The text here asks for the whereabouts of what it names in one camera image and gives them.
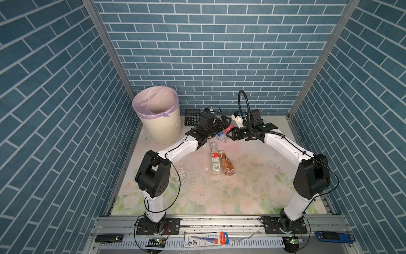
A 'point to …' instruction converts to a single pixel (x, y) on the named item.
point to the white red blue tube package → (205, 239)
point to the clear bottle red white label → (215, 167)
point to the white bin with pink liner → (158, 107)
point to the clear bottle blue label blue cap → (222, 136)
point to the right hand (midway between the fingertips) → (229, 131)
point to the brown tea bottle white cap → (227, 164)
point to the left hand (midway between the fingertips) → (228, 122)
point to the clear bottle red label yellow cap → (228, 129)
